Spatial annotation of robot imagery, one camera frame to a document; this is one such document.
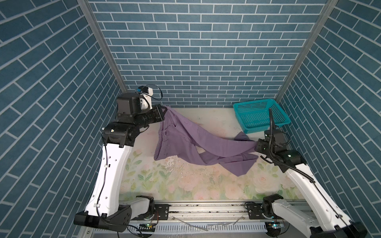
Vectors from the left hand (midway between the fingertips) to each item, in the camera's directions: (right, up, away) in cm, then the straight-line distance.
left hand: (171, 108), depth 63 cm
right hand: (+45, -18, +15) cm, 50 cm away
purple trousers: (+1, -16, +19) cm, 24 cm away
